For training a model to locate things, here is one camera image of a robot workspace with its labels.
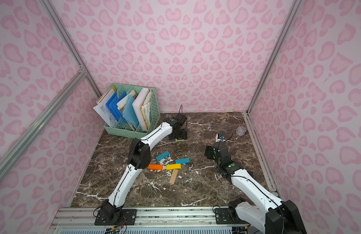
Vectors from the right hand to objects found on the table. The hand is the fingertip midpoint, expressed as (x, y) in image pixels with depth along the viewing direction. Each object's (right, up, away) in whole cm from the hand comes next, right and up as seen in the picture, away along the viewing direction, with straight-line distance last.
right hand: (211, 145), depth 85 cm
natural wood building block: (-22, -18, +1) cm, 28 cm away
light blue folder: (-50, +19, +6) cm, 54 cm away
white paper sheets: (-68, +22, +9) cm, 72 cm away
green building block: (-21, +1, +19) cm, 28 cm away
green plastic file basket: (-56, +9, +18) cm, 59 cm away
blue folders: (-62, +23, +12) cm, 68 cm away
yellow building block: (-22, -14, +6) cm, 26 cm away
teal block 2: (-14, -11, +8) cm, 20 cm away
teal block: (-29, -8, +11) cm, 32 cm away
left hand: (-17, +4, +19) cm, 26 cm away
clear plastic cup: (+26, +8, +22) cm, 35 cm away
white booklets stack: (-41, +24, +4) cm, 48 cm away
